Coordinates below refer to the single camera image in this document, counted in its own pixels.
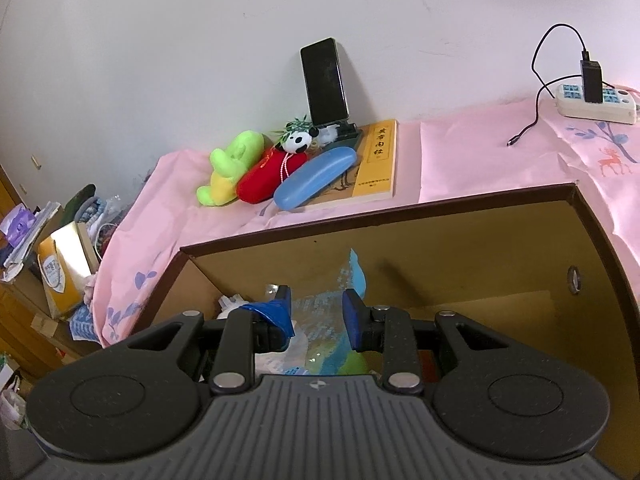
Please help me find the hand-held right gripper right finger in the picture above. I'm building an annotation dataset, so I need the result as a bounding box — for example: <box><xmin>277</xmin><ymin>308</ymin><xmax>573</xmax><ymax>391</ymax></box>
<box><xmin>341</xmin><ymin>288</ymin><xmax>509</xmax><ymax>394</ymax></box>

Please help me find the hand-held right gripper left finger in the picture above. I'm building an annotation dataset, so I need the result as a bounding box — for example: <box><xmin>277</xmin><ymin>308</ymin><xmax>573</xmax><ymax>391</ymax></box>
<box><xmin>125</xmin><ymin>285</ymin><xmax>296</xmax><ymax>395</ymax></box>

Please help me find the clear printed plastic bag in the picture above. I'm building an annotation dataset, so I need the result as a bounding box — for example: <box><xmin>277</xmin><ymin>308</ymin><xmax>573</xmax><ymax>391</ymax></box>
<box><xmin>255</xmin><ymin>247</ymin><xmax>373</xmax><ymax>377</ymax></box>

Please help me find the lime green plush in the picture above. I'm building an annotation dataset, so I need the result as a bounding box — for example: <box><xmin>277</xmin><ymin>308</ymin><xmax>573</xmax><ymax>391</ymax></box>
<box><xmin>337</xmin><ymin>349</ymin><xmax>381</xmax><ymax>376</ymax></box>

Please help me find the brown cardboard box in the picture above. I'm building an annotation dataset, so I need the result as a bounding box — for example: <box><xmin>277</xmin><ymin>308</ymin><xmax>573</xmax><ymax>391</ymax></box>
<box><xmin>131</xmin><ymin>182</ymin><xmax>640</xmax><ymax>476</ymax></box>

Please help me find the red plush toy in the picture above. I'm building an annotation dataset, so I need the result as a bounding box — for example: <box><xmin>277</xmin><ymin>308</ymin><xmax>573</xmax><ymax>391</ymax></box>
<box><xmin>235</xmin><ymin>147</ymin><xmax>309</xmax><ymax>205</ymax></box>

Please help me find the blue glasses case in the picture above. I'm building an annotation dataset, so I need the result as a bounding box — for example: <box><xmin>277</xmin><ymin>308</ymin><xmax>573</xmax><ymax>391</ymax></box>
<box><xmin>272</xmin><ymin>146</ymin><xmax>358</xmax><ymax>211</ymax></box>

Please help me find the yellow book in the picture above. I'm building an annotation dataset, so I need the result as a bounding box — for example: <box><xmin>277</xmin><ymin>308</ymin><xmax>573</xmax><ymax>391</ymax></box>
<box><xmin>300</xmin><ymin>118</ymin><xmax>399</xmax><ymax>213</ymax></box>

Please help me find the green and yellow plush toy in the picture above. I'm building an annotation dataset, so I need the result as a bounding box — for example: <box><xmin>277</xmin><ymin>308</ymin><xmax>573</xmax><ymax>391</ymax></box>
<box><xmin>195</xmin><ymin>130</ymin><xmax>267</xmax><ymax>207</ymax></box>

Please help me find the panda plush toy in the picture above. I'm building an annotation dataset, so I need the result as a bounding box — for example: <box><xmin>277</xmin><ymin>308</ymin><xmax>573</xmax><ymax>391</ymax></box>
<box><xmin>271</xmin><ymin>115</ymin><xmax>322</xmax><ymax>156</ymax></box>

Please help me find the black phone stand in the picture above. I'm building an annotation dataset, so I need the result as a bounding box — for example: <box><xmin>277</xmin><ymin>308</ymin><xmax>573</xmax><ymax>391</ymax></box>
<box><xmin>312</xmin><ymin>121</ymin><xmax>364</xmax><ymax>150</ymax></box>

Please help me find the blue and white cloth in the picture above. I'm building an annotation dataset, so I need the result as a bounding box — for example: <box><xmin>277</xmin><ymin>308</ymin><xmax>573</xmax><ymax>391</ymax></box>
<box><xmin>66</xmin><ymin>302</ymin><xmax>103</xmax><ymax>345</ymax></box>

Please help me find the pink printed bedsheet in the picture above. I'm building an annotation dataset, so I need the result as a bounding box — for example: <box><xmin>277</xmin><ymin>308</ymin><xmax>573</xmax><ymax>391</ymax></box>
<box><xmin>92</xmin><ymin>92</ymin><xmax>640</xmax><ymax>351</ymax></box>

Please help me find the yellow tissue box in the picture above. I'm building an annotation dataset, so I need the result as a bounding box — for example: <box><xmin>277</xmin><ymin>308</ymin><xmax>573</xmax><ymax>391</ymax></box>
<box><xmin>36</xmin><ymin>221</ymin><xmax>100</xmax><ymax>322</ymax></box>

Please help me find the black smartphone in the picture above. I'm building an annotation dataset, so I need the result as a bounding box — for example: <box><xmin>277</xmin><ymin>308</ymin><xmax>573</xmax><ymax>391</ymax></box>
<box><xmin>300</xmin><ymin>36</ymin><xmax>351</xmax><ymax>126</ymax></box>

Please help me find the plain cardboard carton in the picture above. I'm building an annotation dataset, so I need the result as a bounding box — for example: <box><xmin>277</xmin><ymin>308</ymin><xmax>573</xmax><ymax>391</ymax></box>
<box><xmin>0</xmin><ymin>260</ymin><xmax>101</xmax><ymax>361</ymax></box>

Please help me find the purple and white hat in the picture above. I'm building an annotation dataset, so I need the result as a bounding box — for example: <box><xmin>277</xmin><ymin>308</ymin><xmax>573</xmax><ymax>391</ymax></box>
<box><xmin>0</xmin><ymin>204</ymin><xmax>46</xmax><ymax>261</ymax></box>

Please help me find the white power strip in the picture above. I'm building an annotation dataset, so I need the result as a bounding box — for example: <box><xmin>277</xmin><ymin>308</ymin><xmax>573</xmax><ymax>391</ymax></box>
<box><xmin>556</xmin><ymin>83</ymin><xmax>640</xmax><ymax>126</ymax></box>

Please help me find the black charger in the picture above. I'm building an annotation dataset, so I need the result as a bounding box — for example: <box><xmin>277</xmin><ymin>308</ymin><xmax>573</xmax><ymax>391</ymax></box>
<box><xmin>579</xmin><ymin>50</ymin><xmax>606</xmax><ymax>106</ymax></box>

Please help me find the black charging cable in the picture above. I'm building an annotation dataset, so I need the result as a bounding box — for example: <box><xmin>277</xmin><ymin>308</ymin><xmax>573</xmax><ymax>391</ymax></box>
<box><xmin>505</xmin><ymin>23</ymin><xmax>592</xmax><ymax>149</ymax></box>

